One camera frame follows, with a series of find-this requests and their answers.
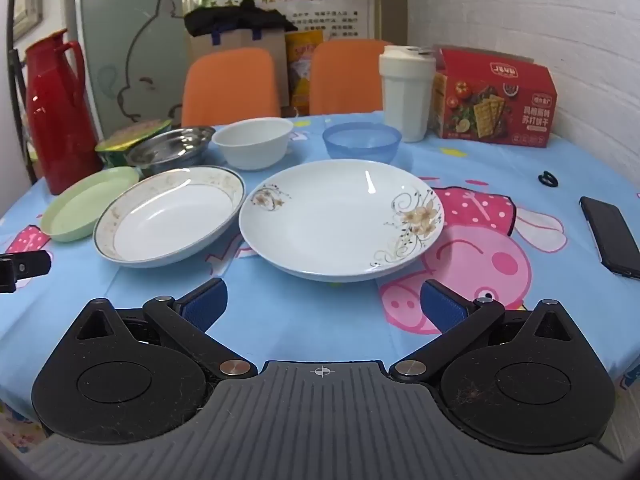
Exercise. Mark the yellow snack packet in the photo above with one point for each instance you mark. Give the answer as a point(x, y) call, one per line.
point(302, 70)

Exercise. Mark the black cloth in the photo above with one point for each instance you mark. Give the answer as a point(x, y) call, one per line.
point(235, 17)

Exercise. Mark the white bowl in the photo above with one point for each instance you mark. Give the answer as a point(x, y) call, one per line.
point(252, 150)

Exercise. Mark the stainless steel bowl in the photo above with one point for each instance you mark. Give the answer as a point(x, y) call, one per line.
point(170, 152)

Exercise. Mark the black smartphone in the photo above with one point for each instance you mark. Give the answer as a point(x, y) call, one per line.
point(612, 235)

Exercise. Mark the framed wall poster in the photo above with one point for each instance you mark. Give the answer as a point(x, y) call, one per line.
point(320, 5)

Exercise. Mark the white gold-rimmed plate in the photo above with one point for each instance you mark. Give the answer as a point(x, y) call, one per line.
point(165, 220)

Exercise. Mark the black hair clip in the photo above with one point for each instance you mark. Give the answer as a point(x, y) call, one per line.
point(541, 180)

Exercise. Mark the red cracker box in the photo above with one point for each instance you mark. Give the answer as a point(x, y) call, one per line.
point(500, 105)

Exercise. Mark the white tumbler with lid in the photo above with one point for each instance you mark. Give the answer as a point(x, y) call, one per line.
point(405, 100)

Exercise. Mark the white air conditioner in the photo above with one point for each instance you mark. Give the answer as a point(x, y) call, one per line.
point(27, 12)

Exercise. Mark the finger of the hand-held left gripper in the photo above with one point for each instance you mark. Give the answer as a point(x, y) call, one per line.
point(30, 265)

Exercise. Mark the white floral plate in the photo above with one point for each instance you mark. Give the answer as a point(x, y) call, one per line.
point(330, 215)

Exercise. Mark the orange chair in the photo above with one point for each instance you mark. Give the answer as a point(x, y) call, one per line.
point(230, 90)
point(345, 80)

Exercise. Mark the blue cartoon printed tablecloth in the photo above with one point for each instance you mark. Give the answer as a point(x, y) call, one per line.
point(310, 310)

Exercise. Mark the brown paper bag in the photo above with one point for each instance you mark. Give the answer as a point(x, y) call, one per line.
point(240, 40)

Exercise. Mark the green-lidded instant noodle cup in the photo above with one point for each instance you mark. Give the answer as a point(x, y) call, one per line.
point(130, 135)

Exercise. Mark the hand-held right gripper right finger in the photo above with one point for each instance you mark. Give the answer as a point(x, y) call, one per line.
point(445, 307)

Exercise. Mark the blue plastic bowl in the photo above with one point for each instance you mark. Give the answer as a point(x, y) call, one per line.
point(362, 147)

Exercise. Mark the green plastic plate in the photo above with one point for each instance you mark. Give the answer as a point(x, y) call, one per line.
point(80, 205)

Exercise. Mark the red thermos jug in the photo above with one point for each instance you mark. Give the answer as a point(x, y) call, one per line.
point(60, 120)

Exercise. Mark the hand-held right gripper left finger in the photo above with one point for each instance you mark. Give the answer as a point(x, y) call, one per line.
point(205, 306)

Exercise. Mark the frosted glass cartoon door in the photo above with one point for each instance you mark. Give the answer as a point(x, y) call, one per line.
point(145, 35)

